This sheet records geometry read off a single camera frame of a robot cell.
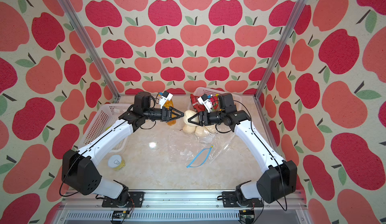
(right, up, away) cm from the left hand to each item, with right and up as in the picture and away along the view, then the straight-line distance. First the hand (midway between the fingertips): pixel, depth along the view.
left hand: (181, 119), depth 70 cm
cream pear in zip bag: (+3, -8, +26) cm, 27 cm away
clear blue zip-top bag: (+15, -18, +15) cm, 28 cm away
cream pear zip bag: (+11, -9, +23) cm, 27 cm away
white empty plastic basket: (-55, +1, +34) cm, 65 cm away
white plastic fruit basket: (+11, +19, +42) cm, 47 cm away
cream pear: (+3, +2, -1) cm, 4 cm away
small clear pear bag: (-1, -18, +22) cm, 28 cm away
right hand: (+5, -2, +1) cm, 6 cm away
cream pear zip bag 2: (+17, -8, +23) cm, 30 cm away
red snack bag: (+8, +8, +29) cm, 31 cm away
